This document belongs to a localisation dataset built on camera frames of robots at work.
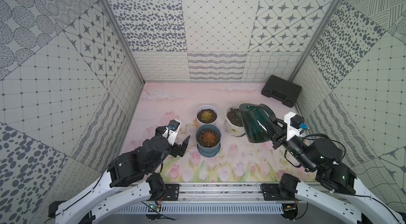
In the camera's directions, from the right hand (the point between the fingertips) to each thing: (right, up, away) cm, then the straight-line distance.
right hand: (266, 119), depth 60 cm
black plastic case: (+30, +13, +51) cm, 61 cm away
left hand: (-35, -5, +5) cm, 35 cm away
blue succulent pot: (-22, -13, +21) cm, 33 cm away
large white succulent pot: (-9, -7, +22) cm, 25 cm away
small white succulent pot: (-23, -2, +30) cm, 38 cm away
